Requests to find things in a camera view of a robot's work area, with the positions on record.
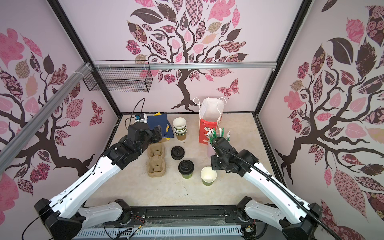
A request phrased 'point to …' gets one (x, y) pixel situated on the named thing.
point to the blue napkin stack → (161, 120)
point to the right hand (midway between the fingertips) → (214, 159)
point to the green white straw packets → (214, 135)
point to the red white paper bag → (210, 113)
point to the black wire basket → (119, 76)
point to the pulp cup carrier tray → (156, 165)
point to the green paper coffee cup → (187, 176)
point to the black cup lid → (186, 167)
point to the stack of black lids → (177, 152)
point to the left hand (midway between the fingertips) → (155, 130)
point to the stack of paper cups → (179, 128)
